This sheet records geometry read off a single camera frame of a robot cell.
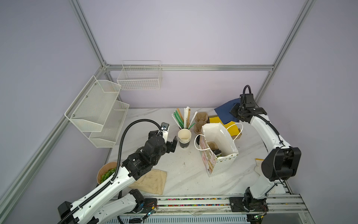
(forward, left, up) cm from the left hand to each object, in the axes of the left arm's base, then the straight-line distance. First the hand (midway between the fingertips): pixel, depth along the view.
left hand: (165, 136), depth 72 cm
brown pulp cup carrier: (+31, -24, -24) cm, 46 cm away
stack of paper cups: (+11, -10, -18) cm, 24 cm away
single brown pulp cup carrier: (+7, -30, -22) cm, 38 cm away
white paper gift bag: (+9, -31, -10) cm, 34 cm away
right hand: (+22, -39, -3) cm, 45 cm away
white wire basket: (+46, +21, +7) cm, 51 cm away
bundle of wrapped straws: (+20, -11, -14) cm, 27 cm away
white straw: (+21, -16, -11) cm, 28 cm away
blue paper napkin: (+26, -37, -9) cm, 46 cm away
